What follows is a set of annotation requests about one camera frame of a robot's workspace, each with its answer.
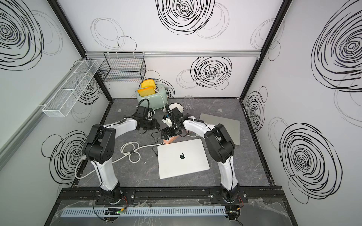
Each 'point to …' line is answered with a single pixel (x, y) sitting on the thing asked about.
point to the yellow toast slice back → (147, 83)
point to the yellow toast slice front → (146, 91)
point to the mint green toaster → (156, 101)
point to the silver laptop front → (182, 158)
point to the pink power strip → (170, 140)
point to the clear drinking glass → (188, 101)
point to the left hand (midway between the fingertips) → (158, 125)
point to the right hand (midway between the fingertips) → (167, 135)
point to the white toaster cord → (164, 109)
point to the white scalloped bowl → (174, 105)
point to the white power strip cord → (130, 148)
